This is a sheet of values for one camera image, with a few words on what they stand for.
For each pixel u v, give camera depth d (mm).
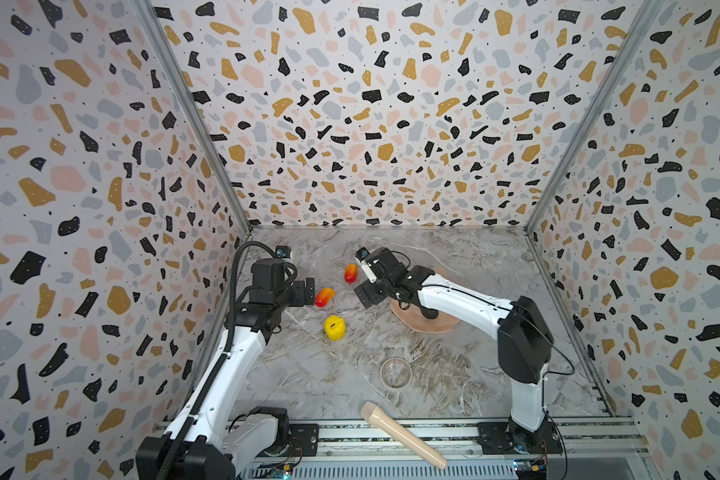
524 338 488
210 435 387
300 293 715
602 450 751
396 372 856
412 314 965
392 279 675
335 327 879
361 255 780
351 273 1028
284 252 688
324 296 975
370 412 746
